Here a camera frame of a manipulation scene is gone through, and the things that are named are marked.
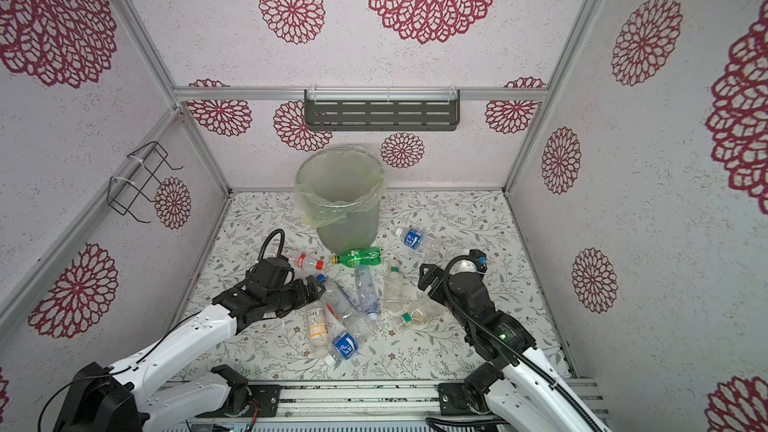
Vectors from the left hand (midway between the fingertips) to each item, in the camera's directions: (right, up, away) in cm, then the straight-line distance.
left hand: (315, 295), depth 83 cm
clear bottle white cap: (+22, 0, +11) cm, 25 cm away
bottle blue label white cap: (+12, -11, +2) cm, 16 cm away
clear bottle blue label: (+30, +15, +17) cm, 38 cm away
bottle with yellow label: (+1, -7, -2) cm, 8 cm away
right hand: (+31, +8, -10) cm, 33 cm away
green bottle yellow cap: (+15, +9, +19) cm, 25 cm away
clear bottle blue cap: (+6, -5, +8) cm, 11 cm away
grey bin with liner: (+5, +30, +8) cm, 32 cm away
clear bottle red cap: (-6, +8, +14) cm, 17 cm away
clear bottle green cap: (+32, -7, +4) cm, 33 cm away
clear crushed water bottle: (+14, -1, +9) cm, 17 cm away
